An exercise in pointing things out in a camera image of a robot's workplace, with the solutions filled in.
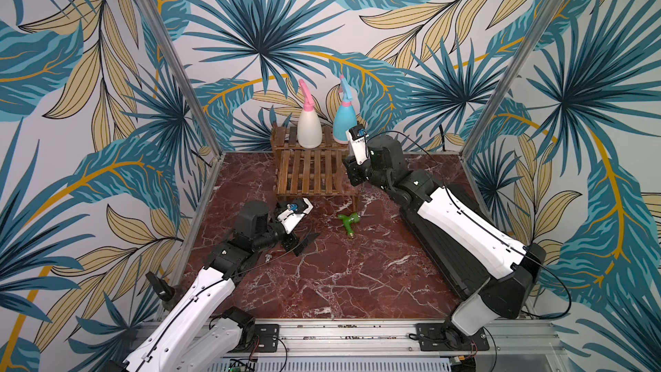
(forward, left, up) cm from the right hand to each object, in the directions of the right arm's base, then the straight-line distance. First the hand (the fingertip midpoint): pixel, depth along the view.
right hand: (328, 169), depth 69 cm
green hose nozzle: (+2, -7, -32) cm, 33 cm away
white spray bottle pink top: (+16, +6, -1) cm, 17 cm away
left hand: (-9, +6, -12) cm, 16 cm away
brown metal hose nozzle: (-11, +21, -33) cm, 40 cm away
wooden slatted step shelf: (+15, +6, -18) cm, 25 cm away
